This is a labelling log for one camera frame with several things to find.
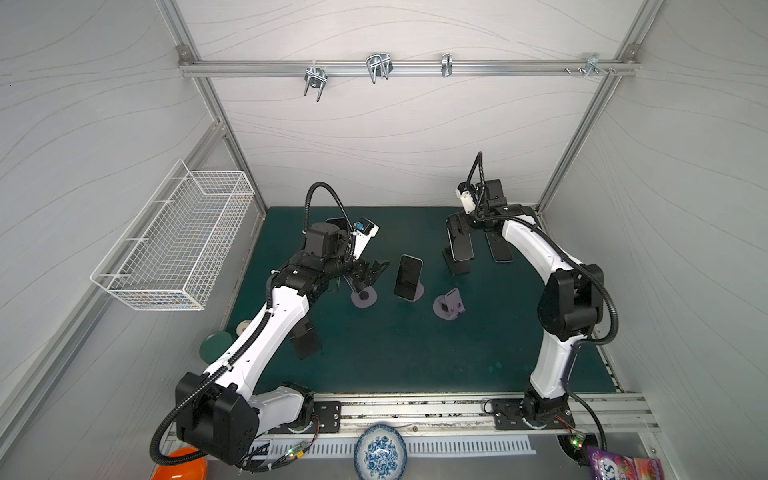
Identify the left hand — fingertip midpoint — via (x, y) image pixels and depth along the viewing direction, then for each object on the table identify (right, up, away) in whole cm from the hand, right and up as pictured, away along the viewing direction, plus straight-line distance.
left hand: (378, 247), depth 77 cm
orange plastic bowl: (-38, -46, -15) cm, 62 cm away
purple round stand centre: (+12, -16, +19) cm, 27 cm away
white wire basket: (-48, -1, -8) cm, 49 cm away
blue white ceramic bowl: (+1, -48, -8) cm, 48 cm away
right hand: (+28, +11, +17) cm, 34 cm away
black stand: (-21, -26, +6) cm, 34 cm away
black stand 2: (+26, -8, +25) cm, 37 cm away
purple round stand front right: (+21, -18, +11) cm, 29 cm away
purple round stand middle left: (-5, -17, +19) cm, 26 cm away
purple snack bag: (+51, -48, -12) cm, 71 cm away
